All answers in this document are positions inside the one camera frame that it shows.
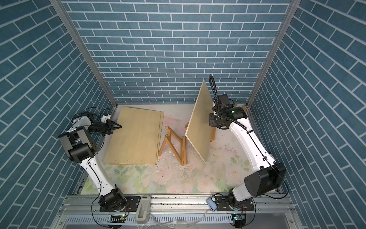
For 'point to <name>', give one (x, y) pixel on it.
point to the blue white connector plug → (211, 204)
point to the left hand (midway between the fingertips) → (121, 126)
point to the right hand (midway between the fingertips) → (214, 121)
